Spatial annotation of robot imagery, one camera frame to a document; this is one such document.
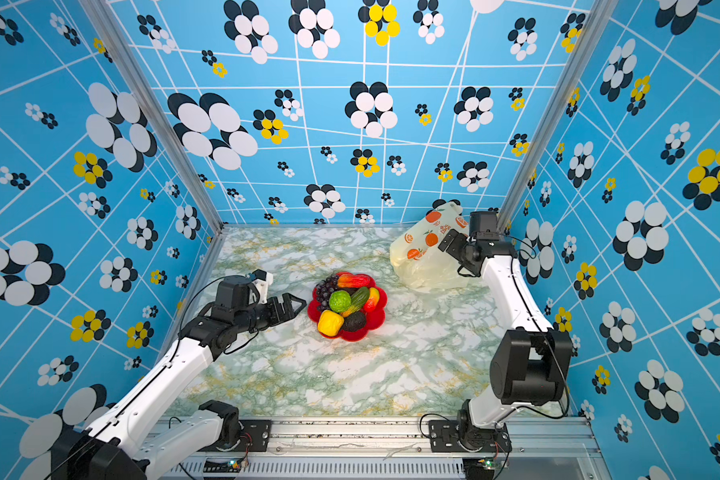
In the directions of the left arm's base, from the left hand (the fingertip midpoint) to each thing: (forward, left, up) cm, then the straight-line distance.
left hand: (297, 306), depth 79 cm
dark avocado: (+1, -15, -12) cm, 19 cm away
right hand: (+17, -45, +4) cm, 49 cm away
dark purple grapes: (+10, -5, -8) cm, 14 cm away
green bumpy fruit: (+5, -10, -6) cm, 13 cm away
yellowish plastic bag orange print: (+23, -35, -6) cm, 42 cm away
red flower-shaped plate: (+11, -23, -12) cm, 29 cm away
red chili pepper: (+15, -14, -10) cm, 23 cm away
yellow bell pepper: (-1, -8, -8) cm, 11 cm away
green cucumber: (+8, -16, -9) cm, 20 cm away
